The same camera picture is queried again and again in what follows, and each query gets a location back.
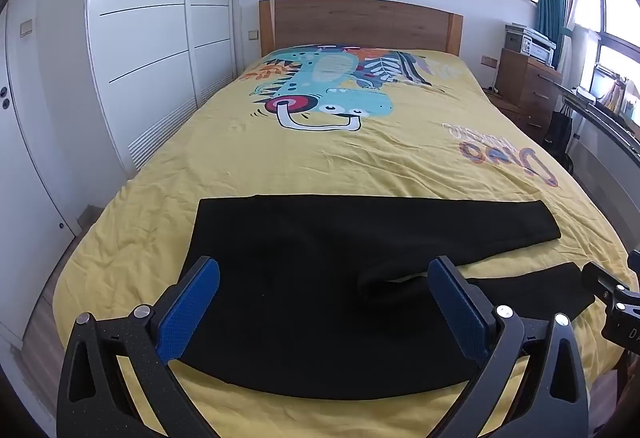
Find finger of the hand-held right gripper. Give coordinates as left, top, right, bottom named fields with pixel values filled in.
left=581, top=262, right=640, bottom=314

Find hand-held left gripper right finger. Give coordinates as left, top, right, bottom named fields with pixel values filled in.
left=427, top=256, right=591, bottom=438

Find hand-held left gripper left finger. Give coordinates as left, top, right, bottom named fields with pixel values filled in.
left=56, top=256, right=221, bottom=438

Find black pants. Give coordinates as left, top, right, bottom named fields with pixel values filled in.
left=170, top=195, right=597, bottom=401

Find black bag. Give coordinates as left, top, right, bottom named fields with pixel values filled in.
left=542, top=111, right=573, bottom=154

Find black desk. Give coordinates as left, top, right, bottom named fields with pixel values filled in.
left=560, top=83, right=640, bottom=146

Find bed with yellow printed sheet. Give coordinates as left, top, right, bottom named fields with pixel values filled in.
left=52, top=46, right=638, bottom=438

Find wooden dresser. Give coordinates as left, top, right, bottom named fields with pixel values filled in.
left=495, top=48, right=566, bottom=144

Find white printer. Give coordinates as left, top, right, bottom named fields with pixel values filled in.
left=505, top=22, right=557, bottom=66

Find white wardrobe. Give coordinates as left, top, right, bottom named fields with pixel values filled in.
left=85, top=0, right=236, bottom=174

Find window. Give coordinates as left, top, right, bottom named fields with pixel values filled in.
left=575, top=0, right=640, bottom=86

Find wooden headboard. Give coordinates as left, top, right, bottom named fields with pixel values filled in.
left=258, top=0, right=464, bottom=58

